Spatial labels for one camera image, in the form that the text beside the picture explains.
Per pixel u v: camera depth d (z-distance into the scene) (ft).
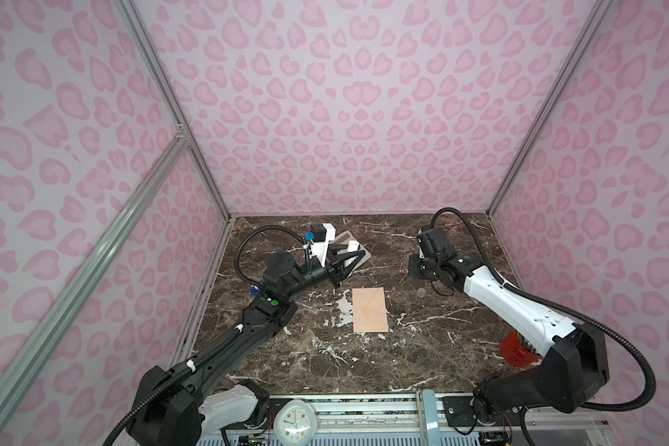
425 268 2.31
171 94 2.75
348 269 2.10
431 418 2.25
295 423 2.27
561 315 1.47
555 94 2.75
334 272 1.94
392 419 2.37
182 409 1.24
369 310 3.04
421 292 3.11
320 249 1.93
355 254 2.08
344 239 3.52
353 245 2.08
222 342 1.56
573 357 1.33
